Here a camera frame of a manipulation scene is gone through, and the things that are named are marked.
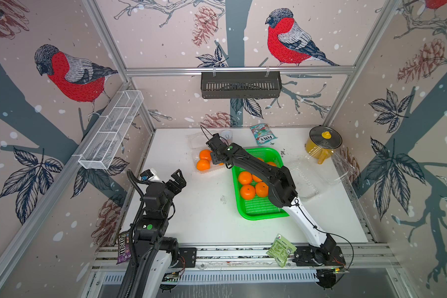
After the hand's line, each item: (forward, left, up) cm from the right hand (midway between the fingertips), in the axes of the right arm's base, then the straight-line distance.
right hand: (220, 153), depth 100 cm
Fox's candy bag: (+19, -25, -4) cm, 32 cm away
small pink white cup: (+15, -3, -1) cm, 15 cm away
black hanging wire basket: (+33, -11, +21) cm, 41 cm away
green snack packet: (-44, -28, -7) cm, 53 cm away
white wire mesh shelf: (-8, +47, +25) cm, 53 cm away
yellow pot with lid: (+3, -53, +7) cm, 53 cm away
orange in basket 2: (-15, -13, -1) cm, 20 cm away
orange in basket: (-6, -28, -1) cm, 28 cm away
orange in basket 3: (-21, -15, -3) cm, 26 cm away
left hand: (-21, +16, +14) cm, 30 cm away
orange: (-7, +9, -2) cm, 12 cm away
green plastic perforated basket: (-27, -20, -8) cm, 34 cm away
